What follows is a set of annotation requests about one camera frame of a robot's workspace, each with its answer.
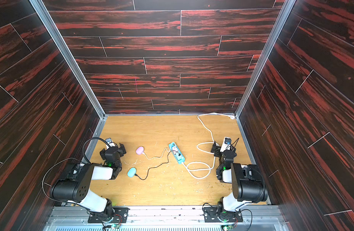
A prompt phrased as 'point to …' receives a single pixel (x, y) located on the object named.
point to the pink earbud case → (139, 150)
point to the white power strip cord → (230, 116)
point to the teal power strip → (172, 144)
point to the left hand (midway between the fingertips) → (114, 145)
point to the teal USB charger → (178, 156)
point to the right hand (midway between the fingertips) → (226, 143)
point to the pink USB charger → (174, 148)
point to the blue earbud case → (131, 172)
